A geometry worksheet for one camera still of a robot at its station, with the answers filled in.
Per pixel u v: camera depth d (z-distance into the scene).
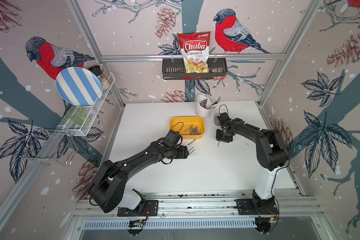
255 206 0.66
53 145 0.58
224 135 0.84
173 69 0.95
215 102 1.06
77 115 0.69
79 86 0.73
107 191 0.42
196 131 1.04
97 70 0.79
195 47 0.80
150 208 0.73
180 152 0.76
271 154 0.52
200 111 1.05
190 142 0.98
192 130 1.04
